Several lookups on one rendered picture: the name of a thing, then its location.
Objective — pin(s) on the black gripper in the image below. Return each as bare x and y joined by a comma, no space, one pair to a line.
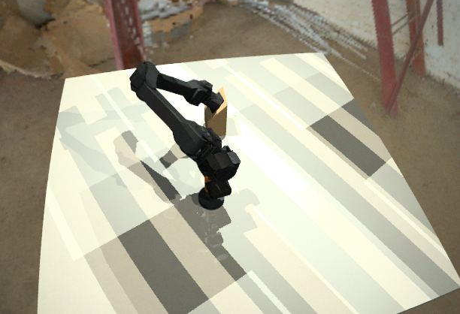
214,188

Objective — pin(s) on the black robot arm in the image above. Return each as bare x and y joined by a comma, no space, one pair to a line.
188,134

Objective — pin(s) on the orange cylinder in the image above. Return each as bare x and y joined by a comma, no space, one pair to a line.
206,180

